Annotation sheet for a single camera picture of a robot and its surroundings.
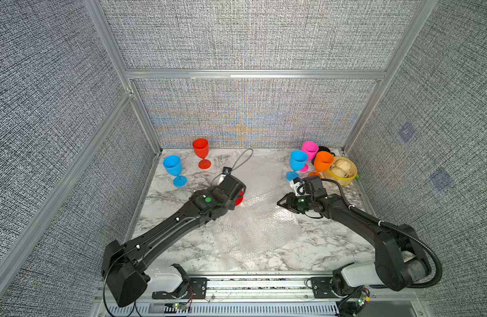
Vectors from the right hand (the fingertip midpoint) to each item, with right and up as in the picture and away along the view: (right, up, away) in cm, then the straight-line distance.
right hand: (279, 199), depth 85 cm
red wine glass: (-17, +4, -25) cm, 30 cm away
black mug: (+24, +23, +14) cm, 36 cm away
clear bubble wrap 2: (-5, -6, +10) cm, 13 cm away
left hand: (-21, +4, -8) cm, 23 cm away
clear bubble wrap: (-10, -15, +2) cm, 18 cm away
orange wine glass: (+23, +17, +9) cm, 30 cm away
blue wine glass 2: (+11, +17, +10) cm, 23 cm away
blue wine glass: (-49, +15, +7) cm, 51 cm away
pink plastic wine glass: (+19, +23, +15) cm, 34 cm away
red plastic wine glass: (-37, +25, +15) cm, 47 cm away
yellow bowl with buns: (+37, +12, +18) cm, 43 cm away
